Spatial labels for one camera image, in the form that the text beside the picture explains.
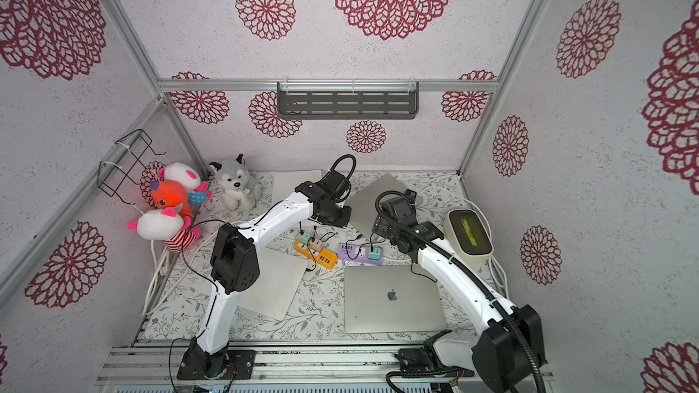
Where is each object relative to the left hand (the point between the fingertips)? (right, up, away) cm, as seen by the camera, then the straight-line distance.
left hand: (346, 223), depth 91 cm
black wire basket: (-63, +14, -18) cm, 67 cm away
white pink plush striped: (-54, 0, -9) cm, 55 cm away
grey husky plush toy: (-38, +13, +5) cm, 40 cm away
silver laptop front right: (+15, -23, -7) cm, 28 cm away
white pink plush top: (-56, +16, +3) cm, 58 cm away
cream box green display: (+42, -5, +1) cm, 42 cm away
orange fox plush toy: (-58, +10, -1) cm, 59 cm away
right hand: (+12, +2, -9) cm, 16 cm away
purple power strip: (+4, -10, +1) cm, 11 cm away
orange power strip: (-7, -12, +1) cm, 14 cm away
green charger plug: (-14, -5, +1) cm, 15 cm away
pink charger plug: (-10, -7, -1) cm, 12 cm away
